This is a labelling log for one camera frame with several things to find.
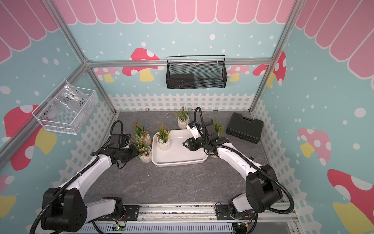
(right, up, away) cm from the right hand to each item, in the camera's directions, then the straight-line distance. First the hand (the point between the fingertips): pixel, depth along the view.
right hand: (186, 141), depth 83 cm
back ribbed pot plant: (-3, +13, +23) cm, 27 cm away
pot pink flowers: (-24, -5, 0) cm, 25 cm away
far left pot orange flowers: (-31, +3, +14) cm, 34 cm away
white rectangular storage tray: (-6, -9, +12) cm, 16 cm away
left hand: (-29, -8, +4) cm, 31 cm away
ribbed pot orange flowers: (-16, 0, +11) cm, 19 cm away
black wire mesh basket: (+6, +45, +15) cm, 48 cm away
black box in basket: (-3, +36, +5) cm, 37 cm away
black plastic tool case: (+41, +7, +20) cm, 47 cm away
